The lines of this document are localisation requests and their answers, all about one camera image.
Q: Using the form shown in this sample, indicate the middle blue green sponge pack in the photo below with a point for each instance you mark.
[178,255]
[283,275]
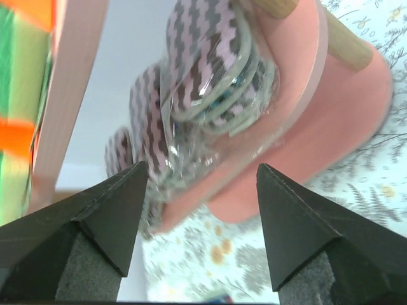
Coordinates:
[218,297]

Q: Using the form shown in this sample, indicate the orange sponge pack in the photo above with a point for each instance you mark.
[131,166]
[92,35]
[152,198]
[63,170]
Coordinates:
[29,30]

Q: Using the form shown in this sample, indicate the striped pink sponge pack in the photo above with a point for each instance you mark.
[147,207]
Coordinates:
[118,151]
[216,79]
[149,145]

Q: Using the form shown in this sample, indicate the floral patterned table mat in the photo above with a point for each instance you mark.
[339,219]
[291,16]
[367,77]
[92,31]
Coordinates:
[204,255]

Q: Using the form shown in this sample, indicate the pink three-tier shelf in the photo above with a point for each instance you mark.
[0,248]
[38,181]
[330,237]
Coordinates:
[335,92]

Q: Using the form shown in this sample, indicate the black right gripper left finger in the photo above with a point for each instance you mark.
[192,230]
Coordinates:
[78,249]

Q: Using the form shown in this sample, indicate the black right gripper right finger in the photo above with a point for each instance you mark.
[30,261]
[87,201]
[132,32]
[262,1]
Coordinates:
[322,253]

